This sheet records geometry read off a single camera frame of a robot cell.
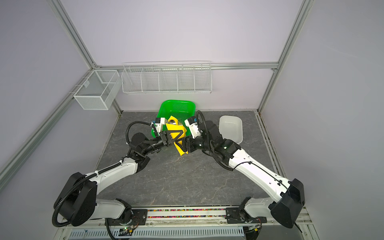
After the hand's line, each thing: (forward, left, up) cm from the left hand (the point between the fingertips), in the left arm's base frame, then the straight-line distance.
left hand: (183, 135), depth 69 cm
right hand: (-2, +2, -2) cm, 3 cm away
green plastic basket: (+45, +3, -29) cm, 54 cm away
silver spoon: (+6, +5, +3) cm, 8 cm away
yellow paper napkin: (+5, +5, +2) cm, 7 cm away
